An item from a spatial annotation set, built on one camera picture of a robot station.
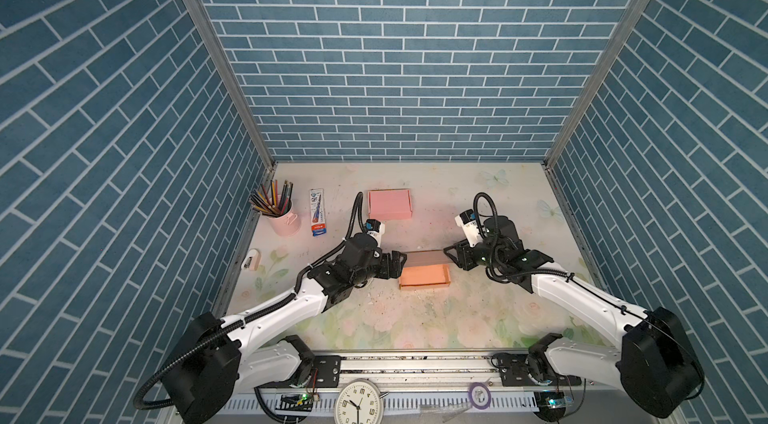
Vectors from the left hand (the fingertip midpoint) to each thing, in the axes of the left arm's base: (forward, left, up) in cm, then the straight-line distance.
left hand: (397, 257), depth 82 cm
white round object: (+5, +45, -11) cm, 46 cm away
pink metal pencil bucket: (+14, +34, -5) cm, 38 cm away
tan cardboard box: (+1, -9, -11) cm, 14 cm away
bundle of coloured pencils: (+20, +41, -1) cm, 45 cm away
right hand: (+3, -15, +1) cm, 15 cm away
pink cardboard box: (+24, +2, -8) cm, 25 cm away
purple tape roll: (-32, -17, -12) cm, 38 cm away
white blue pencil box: (+26, +28, -11) cm, 39 cm away
